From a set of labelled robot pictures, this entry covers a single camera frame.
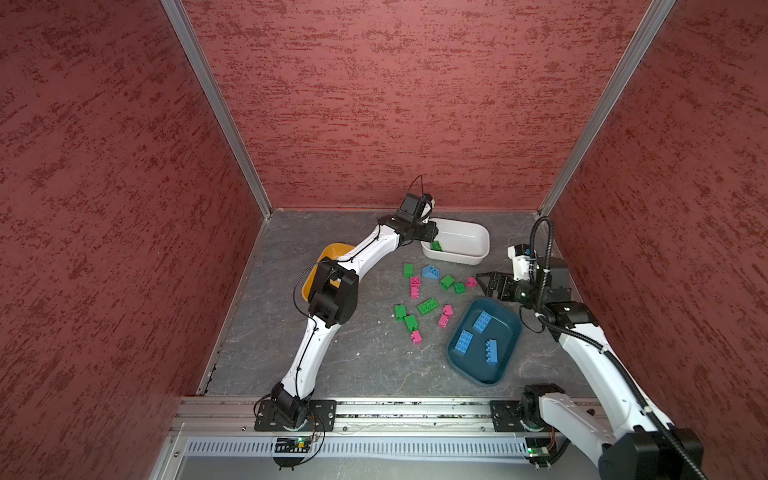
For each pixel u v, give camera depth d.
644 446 0.38
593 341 0.49
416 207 0.78
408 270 1.01
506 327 0.90
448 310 0.91
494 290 0.71
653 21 0.73
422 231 0.88
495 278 0.71
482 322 0.89
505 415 0.74
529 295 0.67
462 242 1.10
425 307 0.92
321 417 0.73
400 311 0.91
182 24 0.73
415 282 0.98
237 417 0.76
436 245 1.07
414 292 0.95
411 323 0.88
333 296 0.60
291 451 0.73
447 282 0.97
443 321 0.89
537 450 0.71
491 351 0.83
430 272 1.00
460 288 0.97
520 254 0.71
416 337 0.85
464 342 0.85
